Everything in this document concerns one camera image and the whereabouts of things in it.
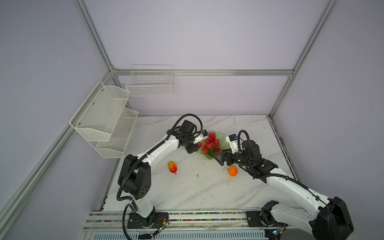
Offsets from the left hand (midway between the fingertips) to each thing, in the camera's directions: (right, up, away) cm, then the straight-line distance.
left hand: (192, 145), depth 87 cm
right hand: (+13, -3, -10) cm, 17 cm away
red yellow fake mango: (-12, -13, +1) cm, 18 cm away
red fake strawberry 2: (+4, +2, -9) cm, 10 cm away
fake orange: (+24, -15, -1) cm, 28 cm away
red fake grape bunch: (+10, 0, +6) cm, 11 cm away
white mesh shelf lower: (-41, 0, -10) cm, 42 cm away
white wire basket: (-27, +42, +8) cm, 50 cm away
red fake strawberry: (+13, +5, +11) cm, 18 cm away
